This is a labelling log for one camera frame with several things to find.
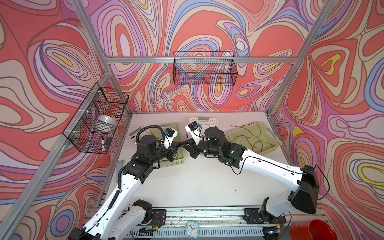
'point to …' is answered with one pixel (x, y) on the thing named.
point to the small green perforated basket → (180, 158)
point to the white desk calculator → (133, 134)
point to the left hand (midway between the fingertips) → (181, 142)
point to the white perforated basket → (206, 123)
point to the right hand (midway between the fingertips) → (183, 147)
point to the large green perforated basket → (259, 138)
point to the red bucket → (312, 229)
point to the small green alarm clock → (192, 229)
